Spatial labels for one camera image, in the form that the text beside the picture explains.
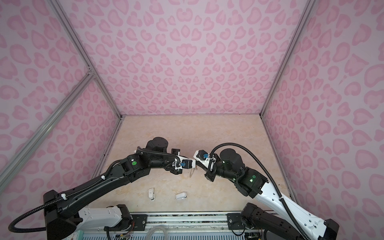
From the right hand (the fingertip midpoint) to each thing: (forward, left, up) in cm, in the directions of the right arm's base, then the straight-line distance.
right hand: (197, 162), depth 65 cm
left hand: (+2, +1, +1) cm, 3 cm away
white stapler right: (-8, +9, -25) cm, 27 cm away
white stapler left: (-8, +24, -23) cm, 34 cm away
